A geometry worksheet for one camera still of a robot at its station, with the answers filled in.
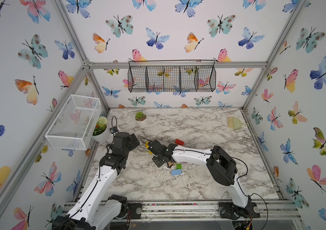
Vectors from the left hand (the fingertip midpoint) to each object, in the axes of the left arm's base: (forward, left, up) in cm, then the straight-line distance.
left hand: (130, 137), depth 81 cm
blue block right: (-13, -26, -19) cm, 35 cm away
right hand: (-5, -15, -15) cm, 22 cm away
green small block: (-10, -28, -18) cm, 34 cm away
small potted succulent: (+23, -2, -10) cm, 25 cm away
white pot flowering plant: (+9, +20, -7) cm, 23 cm away
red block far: (+8, -29, -19) cm, 36 cm away
